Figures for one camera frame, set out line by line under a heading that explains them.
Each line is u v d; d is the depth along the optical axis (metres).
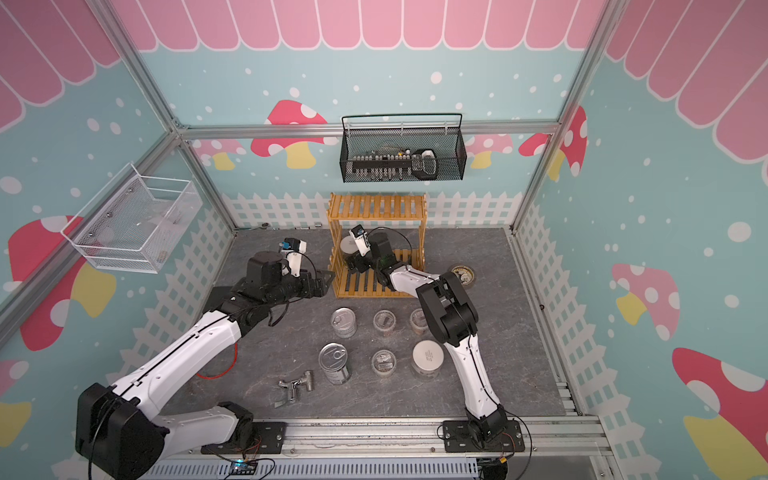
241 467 0.73
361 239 0.89
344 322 0.89
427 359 0.78
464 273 1.06
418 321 0.88
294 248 0.70
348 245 1.01
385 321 0.89
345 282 1.02
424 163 0.90
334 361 0.76
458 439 0.72
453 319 0.60
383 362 0.81
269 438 0.75
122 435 0.39
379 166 0.89
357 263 0.92
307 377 0.83
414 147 0.94
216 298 1.00
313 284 0.71
